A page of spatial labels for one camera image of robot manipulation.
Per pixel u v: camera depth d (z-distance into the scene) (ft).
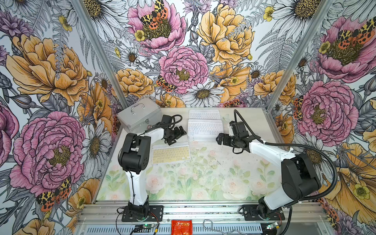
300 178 1.48
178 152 3.17
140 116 3.18
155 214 2.41
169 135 2.68
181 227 2.29
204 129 3.37
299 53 2.91
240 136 2.34
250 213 2.43
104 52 2.93
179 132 2.99
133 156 1.77
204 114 3.90
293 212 2.25
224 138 2.73
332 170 1.42
